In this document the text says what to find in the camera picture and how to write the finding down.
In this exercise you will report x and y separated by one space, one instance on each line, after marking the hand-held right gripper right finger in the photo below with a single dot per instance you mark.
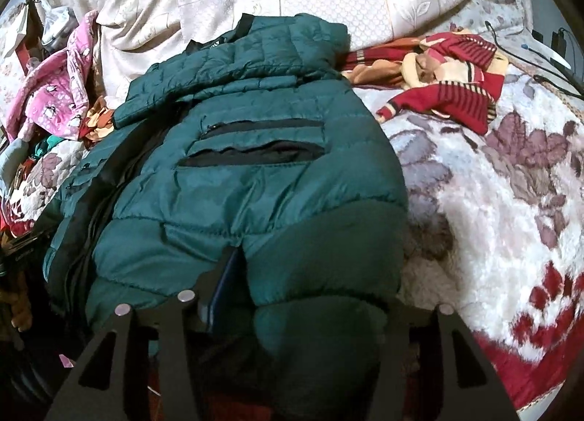
435 357

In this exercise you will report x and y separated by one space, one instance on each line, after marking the black power adapter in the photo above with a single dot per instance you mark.
558 40

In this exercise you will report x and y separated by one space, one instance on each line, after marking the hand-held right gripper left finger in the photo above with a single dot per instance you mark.
223 286

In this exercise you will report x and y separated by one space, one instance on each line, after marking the clear plastic bag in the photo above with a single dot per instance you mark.
58 24

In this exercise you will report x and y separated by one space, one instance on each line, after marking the floral fleece blanket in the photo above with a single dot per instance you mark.
492 202

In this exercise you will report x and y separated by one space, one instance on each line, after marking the white paper bag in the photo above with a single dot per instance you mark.
16 33

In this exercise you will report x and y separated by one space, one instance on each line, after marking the orange patterned cloth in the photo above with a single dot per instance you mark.
98 122

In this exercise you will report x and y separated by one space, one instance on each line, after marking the green puffer jacket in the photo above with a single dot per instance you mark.
255 184

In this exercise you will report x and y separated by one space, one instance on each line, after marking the pink penguin print garment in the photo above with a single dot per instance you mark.
54 92

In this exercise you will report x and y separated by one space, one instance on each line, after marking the red striped sweater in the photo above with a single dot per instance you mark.
456 83

